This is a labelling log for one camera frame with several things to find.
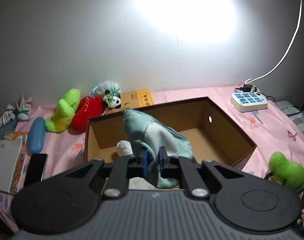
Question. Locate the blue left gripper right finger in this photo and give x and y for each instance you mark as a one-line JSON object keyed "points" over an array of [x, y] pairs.
{"points": [[163, 158]]}

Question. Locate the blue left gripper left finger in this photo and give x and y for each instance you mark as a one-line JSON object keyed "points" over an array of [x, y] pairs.
{"points": [[145, 163]]}

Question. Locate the teal blue plush toy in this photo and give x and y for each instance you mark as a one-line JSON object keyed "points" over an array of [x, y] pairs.
{"points": [[147, 133]]}

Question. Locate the green pear plush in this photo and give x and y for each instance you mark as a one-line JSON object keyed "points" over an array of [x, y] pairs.
{"points": [[287, 172]]}

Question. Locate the white plush in box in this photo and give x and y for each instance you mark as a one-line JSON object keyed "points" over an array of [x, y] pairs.
{"points": [[124, 148]]}

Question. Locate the brown cardboard box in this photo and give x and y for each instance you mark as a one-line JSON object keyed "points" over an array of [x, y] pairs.
{"points": [[212, 133]]}

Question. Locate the yellow book box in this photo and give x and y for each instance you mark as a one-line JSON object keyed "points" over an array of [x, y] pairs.
{"points": [[137, 99]]}

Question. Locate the small panda plush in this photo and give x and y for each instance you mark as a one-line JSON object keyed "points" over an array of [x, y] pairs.
{"points": [[112, 99]]}

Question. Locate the red plush toy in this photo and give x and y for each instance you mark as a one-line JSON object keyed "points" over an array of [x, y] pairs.
{"points": [[89, 107]]}

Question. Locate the grey fluffy plush ball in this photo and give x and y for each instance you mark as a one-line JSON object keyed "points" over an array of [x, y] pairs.
{"points": [[106, 87]]}

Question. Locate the green yellow plush toy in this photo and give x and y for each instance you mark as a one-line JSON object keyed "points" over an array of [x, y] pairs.
{"points": [[65, 112]]}

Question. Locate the white blue power strip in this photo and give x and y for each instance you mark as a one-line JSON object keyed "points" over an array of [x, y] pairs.
{"points": [[248, 102]]}

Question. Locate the blue glasses case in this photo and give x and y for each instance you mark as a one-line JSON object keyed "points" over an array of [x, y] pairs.
{"points": [[36, 136]]}

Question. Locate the black plug adapter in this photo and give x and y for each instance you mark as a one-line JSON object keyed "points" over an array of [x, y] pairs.
{"points": [[244, 88]]}

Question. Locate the black smartphone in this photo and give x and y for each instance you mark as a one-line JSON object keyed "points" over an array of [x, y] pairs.
{"points": [[36, 168]]}

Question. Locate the pink printed bedsheet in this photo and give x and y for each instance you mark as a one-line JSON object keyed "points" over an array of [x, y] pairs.
{"points": [[270, 129]]}

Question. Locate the white gloves bundle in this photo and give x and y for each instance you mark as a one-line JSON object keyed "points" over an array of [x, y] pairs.
{"points": [[20, 110]]}

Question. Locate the striped blanket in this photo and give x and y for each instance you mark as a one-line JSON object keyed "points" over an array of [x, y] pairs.
{"points": [[293, 113]]}

